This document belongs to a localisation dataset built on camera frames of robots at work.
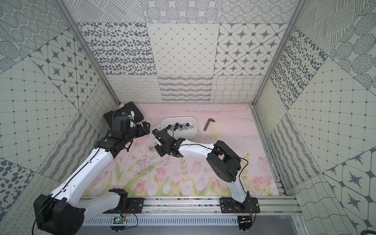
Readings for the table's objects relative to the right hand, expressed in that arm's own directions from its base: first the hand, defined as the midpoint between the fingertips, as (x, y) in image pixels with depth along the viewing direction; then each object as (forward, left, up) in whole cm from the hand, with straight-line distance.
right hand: (161, 146), depth 89 cm
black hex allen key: (+23, -30, -6) cm, 38 cm away
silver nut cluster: (+19, -15, -5) cm, 24 cm away
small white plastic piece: (+17, +5, -3) cm, 18 cm away
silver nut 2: (+18, -10, -5) cm, 21 cm away
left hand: (+5, +9, +17) cm, 20 cm away
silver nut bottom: (+22, -4, -6) cm, 23 cm away
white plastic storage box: (+15, -12, -7) cm, 21 cm away
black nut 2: (+22, -7, -6) cm, 24 cm away
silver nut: (+2, +9, -6) cm, 11 cm away
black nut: (+18, 0, -5) cm, 19 cm away
